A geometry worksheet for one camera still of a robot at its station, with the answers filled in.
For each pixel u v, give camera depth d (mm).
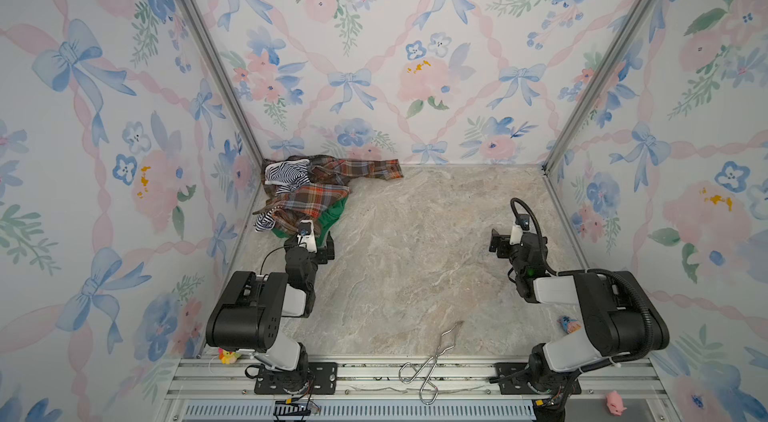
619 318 457
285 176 1065
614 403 689
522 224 786
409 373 752
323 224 1008
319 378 746
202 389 1516
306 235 779
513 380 732
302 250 762
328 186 1038
